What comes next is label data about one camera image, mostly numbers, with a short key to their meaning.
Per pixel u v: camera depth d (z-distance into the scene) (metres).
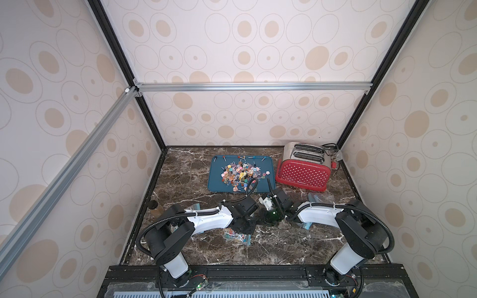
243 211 0.68
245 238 0.83
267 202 0.84
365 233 0.46
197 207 0.92
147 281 0.73
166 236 0.44
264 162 1.13
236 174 1.03
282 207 0.71
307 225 0.83
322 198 0.95
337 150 1.28
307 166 0.90
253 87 0.88
